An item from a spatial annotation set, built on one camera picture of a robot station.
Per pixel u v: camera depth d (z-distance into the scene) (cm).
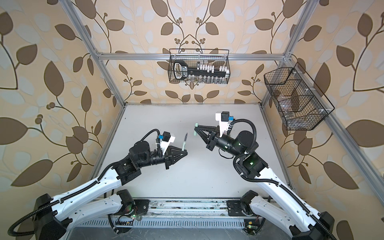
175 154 62
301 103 73
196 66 80
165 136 57
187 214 74
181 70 84
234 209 73
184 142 62
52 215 40
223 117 51
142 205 76
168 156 58
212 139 52
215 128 56
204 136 58
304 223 39
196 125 58
